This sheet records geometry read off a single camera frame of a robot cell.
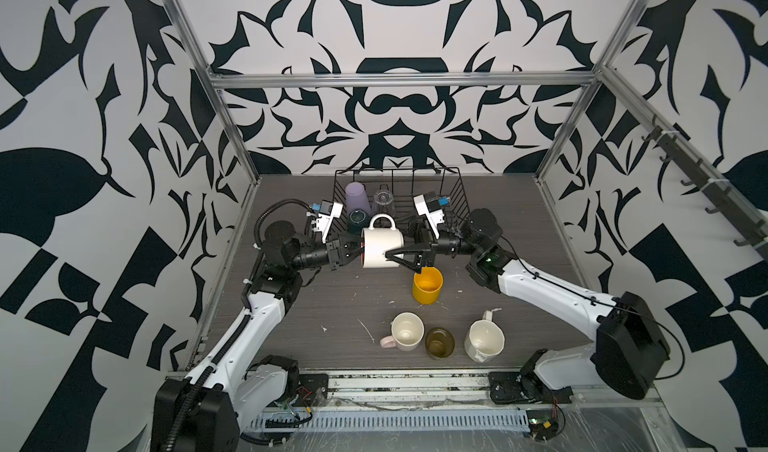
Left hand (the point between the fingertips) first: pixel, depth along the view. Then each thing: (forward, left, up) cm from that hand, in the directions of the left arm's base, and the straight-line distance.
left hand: (373, 239), depth 66 cm
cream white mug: (-14, -29, -29) cm, 43 cm away
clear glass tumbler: (+27, -3, -20) cm, 34 cm away
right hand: (-3, -3, +3) cm, 5 cm away
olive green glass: (-14, -17, -30) cm, 37 cm away
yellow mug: (+2, -15, -30) cm, 34 cm away
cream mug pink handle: (-11, -8, -29) cm, 32 cm away
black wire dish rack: (+41, -11, -26) cm, 50 cm away
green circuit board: (-33, -39, -31) cm, 59 cm away
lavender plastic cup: (+27, +6, -17) cm, 33 cm away
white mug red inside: (-2, -2, +4) cm, 5 cm away
